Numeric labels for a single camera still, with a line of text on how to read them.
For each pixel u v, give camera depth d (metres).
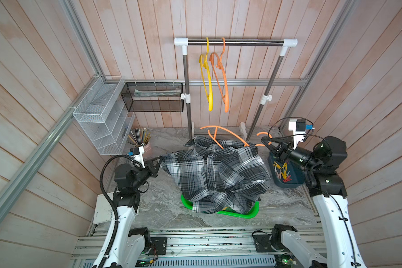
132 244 0.58
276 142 0.54
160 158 0.73
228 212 0.76
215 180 0.67
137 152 0.66
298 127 0.50
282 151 0.54
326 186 0.44
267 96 0.79
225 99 0.63
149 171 0.66
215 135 0.65
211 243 0.75
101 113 0.69
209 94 0.62
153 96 1.04
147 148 0.98
